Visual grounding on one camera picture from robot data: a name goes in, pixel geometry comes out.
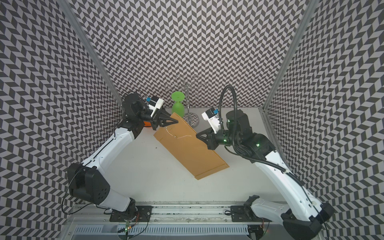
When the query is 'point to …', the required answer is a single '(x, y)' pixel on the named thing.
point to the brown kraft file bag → (179, 140)
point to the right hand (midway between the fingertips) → (198, 139)
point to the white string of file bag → (174, 136)
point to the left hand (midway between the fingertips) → (177, 122)
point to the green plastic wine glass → (178, 107)
